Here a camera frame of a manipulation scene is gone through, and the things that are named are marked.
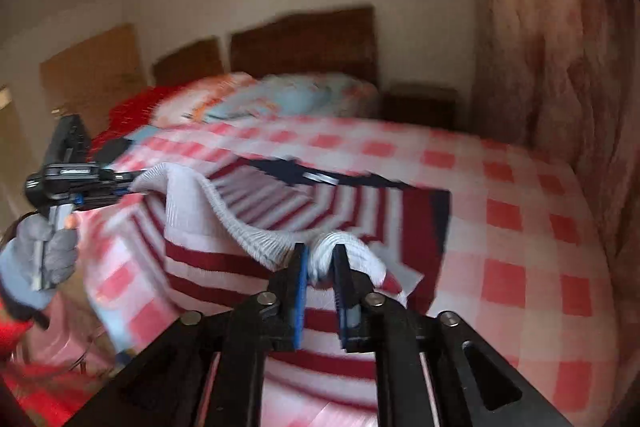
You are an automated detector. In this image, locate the large dark wooden headboard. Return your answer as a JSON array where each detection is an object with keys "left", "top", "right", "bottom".
[{"left": 230, "top": 6, "right": 378, "bottom": 82}]

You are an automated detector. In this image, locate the small dark wooden headboard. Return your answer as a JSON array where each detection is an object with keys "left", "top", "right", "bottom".
[{"left": 152, "top": 37, "right": 224, "bottom": 86}]

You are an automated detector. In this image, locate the pink floral curtain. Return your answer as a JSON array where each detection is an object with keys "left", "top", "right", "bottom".
[{"left": 455, "top": 0, "right": 640, "bottom": 268}]

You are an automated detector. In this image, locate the dark wooden nightstand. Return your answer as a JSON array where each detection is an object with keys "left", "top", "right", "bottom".
[{"left": 382, "top": 83, "right": 458, "bottom": 132}]

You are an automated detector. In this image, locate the person's left forearm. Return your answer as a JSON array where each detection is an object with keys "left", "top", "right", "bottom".
[{"left": 0, "top": 289, "right": 51, "bottom": 363}]

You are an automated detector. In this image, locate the red blanket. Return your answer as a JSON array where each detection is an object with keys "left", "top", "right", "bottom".
[{"left": 90, "top": 86, "right": 176, "bottom": 150}]

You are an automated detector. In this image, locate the red and white striped sweater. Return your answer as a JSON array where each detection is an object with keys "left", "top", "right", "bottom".
[{"left": 117, "top": 157, "right": 451, "bottom": 413}]

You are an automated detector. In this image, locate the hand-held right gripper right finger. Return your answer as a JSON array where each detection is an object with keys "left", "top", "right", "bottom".
[{"left": 332, "top": 244, "right": 576, "bottom": 427}]

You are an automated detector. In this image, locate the light blue pillow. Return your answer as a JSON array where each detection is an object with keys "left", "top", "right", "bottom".
[{"left": 200, "top": 73, "right": 378, "bottom": 122}]

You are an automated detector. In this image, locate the pink checkered bed sheet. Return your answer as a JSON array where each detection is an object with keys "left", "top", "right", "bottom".
[{"left": 75, "top": 117, "right": 618, "bottom": 427}]

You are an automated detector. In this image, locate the red patterned cloth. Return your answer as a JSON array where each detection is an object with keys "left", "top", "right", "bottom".
[{"left": 0, "top": 354, "right": 103, "bottom": 427}]

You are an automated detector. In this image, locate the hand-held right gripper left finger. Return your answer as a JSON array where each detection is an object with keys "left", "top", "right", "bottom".
[{"left": 65, "top": 243, "right": 308, "bottom": 427}]

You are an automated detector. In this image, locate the light wooden wardrobe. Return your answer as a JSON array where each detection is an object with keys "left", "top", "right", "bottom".
[{"left": 40, "top": 23, "right": 151, "bottom": 132}]

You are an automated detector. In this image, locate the person's left hand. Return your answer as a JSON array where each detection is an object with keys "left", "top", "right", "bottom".
[{"left": 0, "top": 213, "right": 80, "bottom": 310}]

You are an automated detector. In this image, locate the pink floral pillow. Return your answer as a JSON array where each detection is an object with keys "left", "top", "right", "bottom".
[{"left": 150, "top": 74, "right": 261, "bottom": 128}]

